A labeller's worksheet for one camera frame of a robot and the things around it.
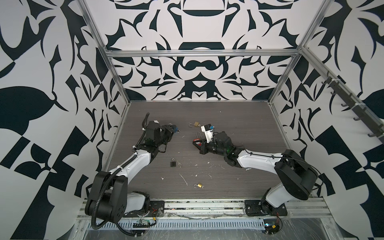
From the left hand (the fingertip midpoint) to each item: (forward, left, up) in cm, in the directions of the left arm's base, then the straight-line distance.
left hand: (177, 124), depth 84 cm
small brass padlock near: (-27, -11, -18) cm, 35 cm away
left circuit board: (-43, +17, -20) cm, 51 cm away
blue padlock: (-1, +1, -3) cm, 3 cm away
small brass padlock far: (+12, -11, -17) cm, 23 cm away
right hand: (-10, -8, -3) cm, 13 cm away
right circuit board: (-46, -44, -19) cm, 67 cm away
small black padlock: (-15, +3, -18) cm, 23 cm away
